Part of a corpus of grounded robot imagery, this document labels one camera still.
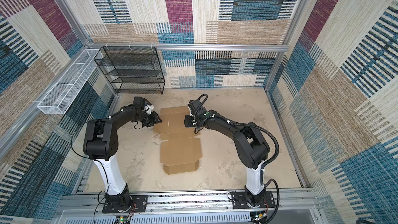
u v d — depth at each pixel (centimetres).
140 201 74
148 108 89
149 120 89
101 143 53
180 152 90
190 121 81
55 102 70
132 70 111
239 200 73
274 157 48
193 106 73
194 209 73
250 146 49
